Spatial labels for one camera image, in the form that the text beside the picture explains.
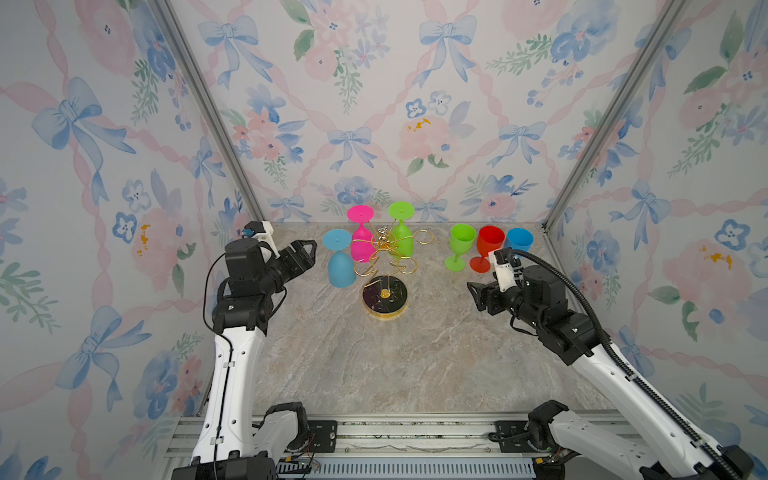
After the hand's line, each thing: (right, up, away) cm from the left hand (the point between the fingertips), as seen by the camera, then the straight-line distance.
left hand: (306, 245), depth 71 cm
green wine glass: (+23, +3, +15) cm, 28 cm away
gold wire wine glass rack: (+18, -16, +27) cm, 36 cm away
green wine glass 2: (+43, +3, +25) cm, 49 cm away
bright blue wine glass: (+61, +3, +24) cm, 66 cm away
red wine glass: (+52, +3, +25) cm, 58 cm away
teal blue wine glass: (+6, -5, +11) cm, 14 cm away
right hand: (+43, -8, +3) cm, 43 cm away
